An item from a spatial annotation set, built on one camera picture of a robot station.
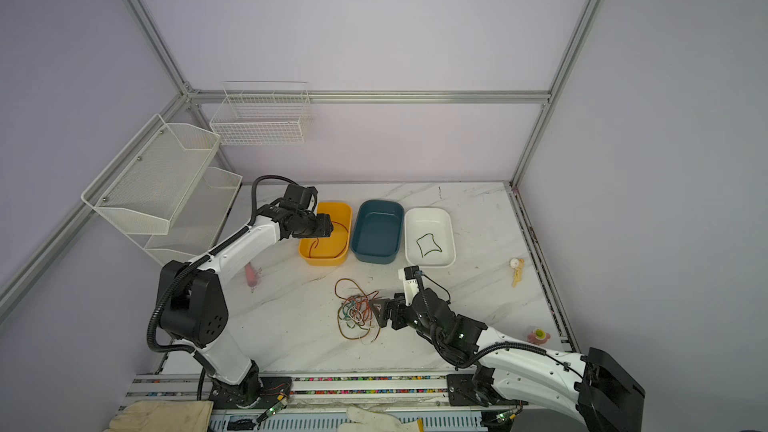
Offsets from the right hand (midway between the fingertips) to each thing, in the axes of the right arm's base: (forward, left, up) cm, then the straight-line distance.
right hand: (379, 301), depth 76 cm
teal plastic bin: (+31, +3, -11) cm, 33 cm away
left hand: (+23, +19, +1) cm, 29 cm away
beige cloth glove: (-24, +51, -11) cm, 58 cm away
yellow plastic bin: (+22, +19, -10) cm, 30 cm away
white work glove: (-24, 0, -13) cm, 28 cm away
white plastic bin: (+29, -16, -12) cm, 35 cm away
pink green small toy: (-5, -42, -9) cm, 44 cm away
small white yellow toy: (+18, -44, -12) cm, 49 cm away
